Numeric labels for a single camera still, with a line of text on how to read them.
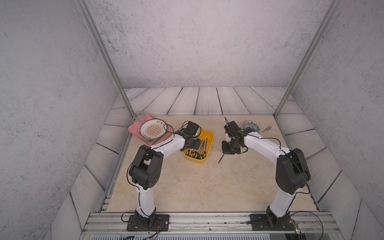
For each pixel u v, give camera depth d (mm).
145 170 501
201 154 979
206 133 1021
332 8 702
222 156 978
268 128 1131
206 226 726
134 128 1122
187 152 983
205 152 995
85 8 702
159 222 728
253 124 1109
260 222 738
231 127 738
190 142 709
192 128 756
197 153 983
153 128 1109
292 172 468
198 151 988
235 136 667
